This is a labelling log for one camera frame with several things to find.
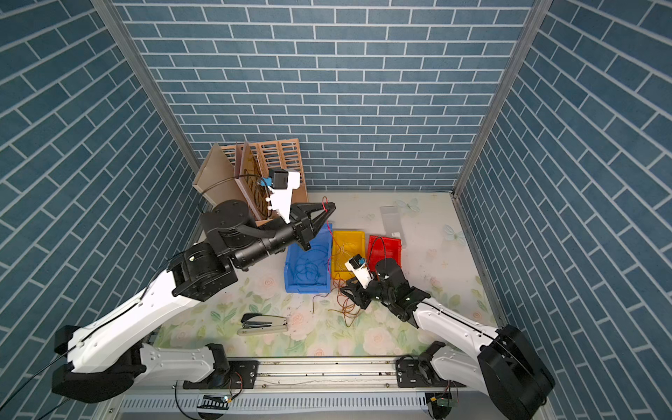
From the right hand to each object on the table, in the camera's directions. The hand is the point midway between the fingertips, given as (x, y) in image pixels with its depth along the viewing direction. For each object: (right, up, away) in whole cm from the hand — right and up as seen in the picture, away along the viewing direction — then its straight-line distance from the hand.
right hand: (347, 286), depth 80 cm
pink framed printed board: (-34, +34, +14) cm, 50 cm away
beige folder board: (-46, +34, +9) cm, 58 cm away
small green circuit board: (+27, -29, -10) cm, 41 cm away
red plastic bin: (+14, +9, +24) cm, 29 cm away
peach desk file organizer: (-27, +47, +28) cm, 61 cm away
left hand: (-1, +23, -30) cm, 38 cm away
